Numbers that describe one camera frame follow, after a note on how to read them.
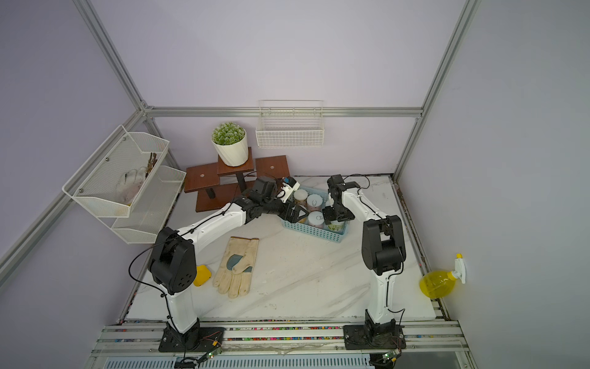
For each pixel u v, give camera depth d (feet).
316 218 3.21
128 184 2.54
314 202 3.40
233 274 2.82
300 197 3.34
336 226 3.05
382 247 1.76
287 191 2.57
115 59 2.53
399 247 1.78
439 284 2.80
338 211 2.70
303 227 3.12
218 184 3.22
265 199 2.35
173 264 1.59
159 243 1.66
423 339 2.47
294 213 2.52
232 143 2.79
